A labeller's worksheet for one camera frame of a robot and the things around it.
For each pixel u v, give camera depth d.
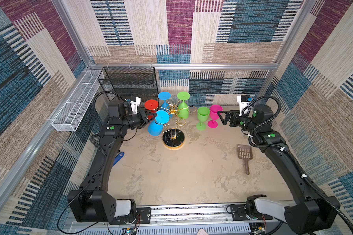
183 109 0.89
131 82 1.05
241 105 0.64
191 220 0.73
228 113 0.64
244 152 0.96
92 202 0.39
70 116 0.91
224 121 0.66
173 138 1.00
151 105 0.81
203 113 1.01
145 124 0.66
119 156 0.94
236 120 0.65
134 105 0.67
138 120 0.65
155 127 0.79
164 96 0.85
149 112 0.69
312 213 0.38
